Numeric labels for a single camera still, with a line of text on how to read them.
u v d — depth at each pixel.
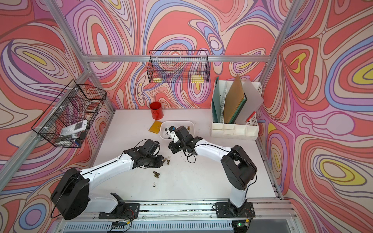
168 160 0.91
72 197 0.40
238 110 0.91
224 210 0.72
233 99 1.04
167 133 1.05
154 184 0.82
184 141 0.68
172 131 0.79
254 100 0.85
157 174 0.86
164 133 1.05
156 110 1.08
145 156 0.66
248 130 0.99
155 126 1.08
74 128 0.68
